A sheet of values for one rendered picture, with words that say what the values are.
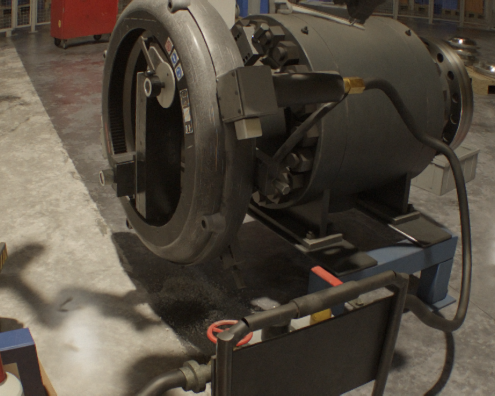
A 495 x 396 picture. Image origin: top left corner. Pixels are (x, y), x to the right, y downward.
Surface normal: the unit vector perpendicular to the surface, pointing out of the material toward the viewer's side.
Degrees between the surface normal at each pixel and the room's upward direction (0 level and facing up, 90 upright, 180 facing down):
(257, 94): 68
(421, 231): 0
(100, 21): 90
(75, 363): 0
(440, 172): 90
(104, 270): 0
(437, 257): 90
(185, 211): 90
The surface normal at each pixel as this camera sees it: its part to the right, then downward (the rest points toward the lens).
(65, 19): 0.57, 0.34
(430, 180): -0.73, 0.24
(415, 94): 0.51, 0.05
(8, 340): 0.10, -0.87
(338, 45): 0.35, -0.51
